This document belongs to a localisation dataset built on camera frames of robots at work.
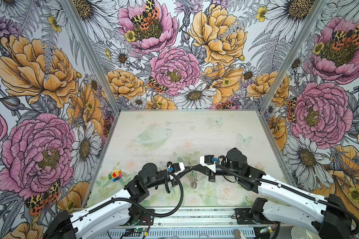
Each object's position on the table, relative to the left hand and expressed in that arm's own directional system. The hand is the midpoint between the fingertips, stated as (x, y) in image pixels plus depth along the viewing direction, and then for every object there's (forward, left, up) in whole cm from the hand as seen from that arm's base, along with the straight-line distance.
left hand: (189, 170), depth 71 cm
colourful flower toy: (+5, +42, -18) cm, 45 cm away
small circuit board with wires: (-22, +25, -20) cm, 39 cm away
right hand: (-1, -2, +2) cm, 3 cm away
